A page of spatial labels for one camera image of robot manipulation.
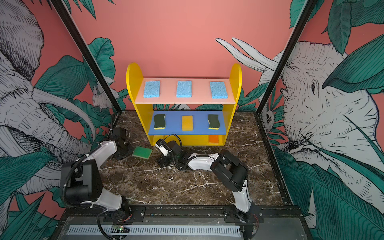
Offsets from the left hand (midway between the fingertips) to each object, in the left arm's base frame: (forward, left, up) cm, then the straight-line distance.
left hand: (128, 150), depth 91 cm
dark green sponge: (+15, -19, +10) cm, 26 cm away
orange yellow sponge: (+8, -54, -3) cm, 55 cm away
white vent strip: (-42, -47, -6) cm, 63 cm away
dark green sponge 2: (+13, -54, +10) cm, 56 cm away
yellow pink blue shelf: (+41, -44, -10) cm, 61 cm away
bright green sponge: (+1, -7, -5) cm, 9 cm away
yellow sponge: (+12, -37, +9) cm, 40 cm away
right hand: (-5, -19, +4) cm, 20 cm away
